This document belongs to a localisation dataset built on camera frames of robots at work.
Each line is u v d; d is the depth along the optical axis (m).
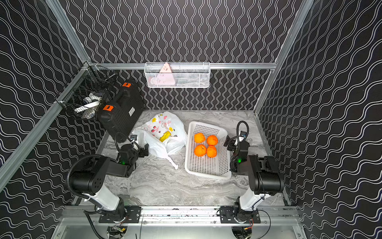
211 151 0.89
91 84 0.98
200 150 0.88
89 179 0.47
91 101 0.85
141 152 0.87
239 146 0.70
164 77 0.90
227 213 0.74
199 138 0.94
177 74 0.98
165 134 1.06
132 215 0.75
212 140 0.95
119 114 0.90
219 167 0.89
